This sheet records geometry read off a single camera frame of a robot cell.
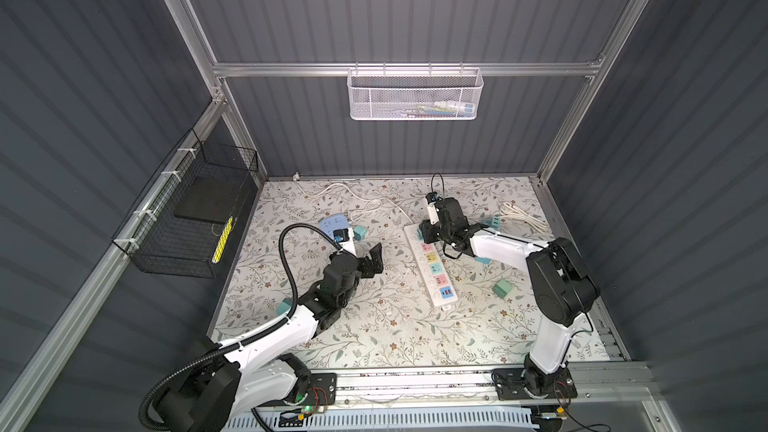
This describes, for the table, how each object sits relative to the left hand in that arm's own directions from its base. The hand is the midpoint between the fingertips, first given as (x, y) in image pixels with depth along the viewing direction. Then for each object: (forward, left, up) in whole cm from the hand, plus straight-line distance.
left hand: (367, 246), depth 82 cm
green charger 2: (-9, -40, -13) cm, 43 cm away
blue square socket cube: (+20, +13, -14) cm, 27 cm away
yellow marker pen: (-4, +33, +11) cm, 36 cm away
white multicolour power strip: (-2, -20, -13) cm, 24 cm away
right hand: (+11, -19, -7) cm, 24 cm away
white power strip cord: (+24, +4, -14) cm, 28 cm away
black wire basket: (+2, +45, +11) cm, 47 cm away
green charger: (+12, -43, -8) cm, 45 cm away
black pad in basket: (+7, +38, +14) cm, 42 cm away
